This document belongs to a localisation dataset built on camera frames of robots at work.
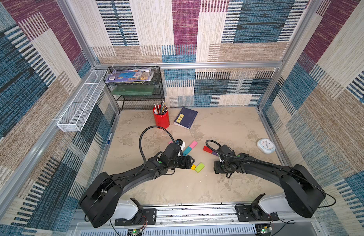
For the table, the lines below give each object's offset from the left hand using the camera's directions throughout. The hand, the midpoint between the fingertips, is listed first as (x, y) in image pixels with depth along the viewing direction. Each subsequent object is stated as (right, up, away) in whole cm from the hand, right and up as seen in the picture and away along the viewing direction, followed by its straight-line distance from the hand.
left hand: (190, 160), depth 84 cm
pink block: (+3, +6, +16) cm, 17 cm away
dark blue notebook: (-2, +25, +30) cm, 39 cm away
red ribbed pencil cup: (-18, +25, +16) cm, 35 cm away
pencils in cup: (-19, +30, +19) cm, 40 cm away
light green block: (+6, -6, +6) cm, 10 cm away
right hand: (+18, -7, +5) cm, 20 cm away
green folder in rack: (-36, +42, +14) cm, 57 cm away
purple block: (+15, +3, +3) cm, 15 cm away
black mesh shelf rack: (-48, +37, +35) cm, 70 cm away
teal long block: (-1, +3, +14) cm, 14 cm away
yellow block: (+2, -5, +5) cm, 8 cm away
